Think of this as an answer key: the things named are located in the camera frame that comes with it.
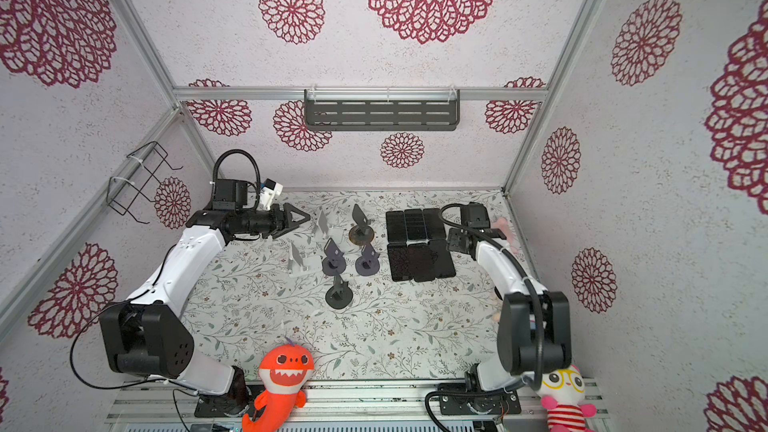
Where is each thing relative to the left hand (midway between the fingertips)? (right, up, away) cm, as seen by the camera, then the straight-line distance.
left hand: (302, 225), depth 81 cm
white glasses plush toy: (+65, -40, -10) cm, 76 cm away
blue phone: (+27, -1, +29) cm, 40 cm away
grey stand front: (+9, -20, +5) cm, 23 cm away
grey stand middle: (+17, -12, +14) cm, 25 cm away
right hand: (+47, -4, +10) cm, 48 cm away
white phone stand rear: (+1, 0, +23) cm, 23 cm away
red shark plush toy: (-2, -34, -10) cm, 36 cm away
